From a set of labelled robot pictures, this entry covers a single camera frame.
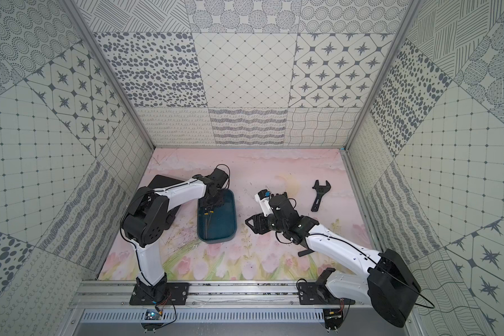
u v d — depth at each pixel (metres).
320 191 1.01
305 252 0.84
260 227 0.69
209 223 0.90
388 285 0.40
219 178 0.80
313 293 0.74
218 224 0.90
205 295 0.75
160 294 0.65
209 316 0.70
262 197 0.72
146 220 0.51
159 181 0.99
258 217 0.70
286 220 0.61
